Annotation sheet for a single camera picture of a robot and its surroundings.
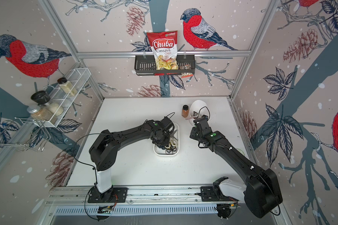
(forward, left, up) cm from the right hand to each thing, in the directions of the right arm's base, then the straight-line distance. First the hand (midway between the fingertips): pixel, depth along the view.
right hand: (193, 131), depth 85 cm
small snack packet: (+30, +6, +20) cm, 37 cm away
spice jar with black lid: (+10, +70, +24) cm, 74 cm away
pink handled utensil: (+12, 0, -3) cm, 13 cm away
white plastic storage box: (-9, +22, -12) cm, 27 cm away
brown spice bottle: (+20, +5, -5) cm, 21 cm away
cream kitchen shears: (-7, +13, -9) cm, 17 cm away
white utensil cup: (+20, -5, -3) cm, 21 cm away
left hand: (-4, +15, -7) cm, 17 cm away
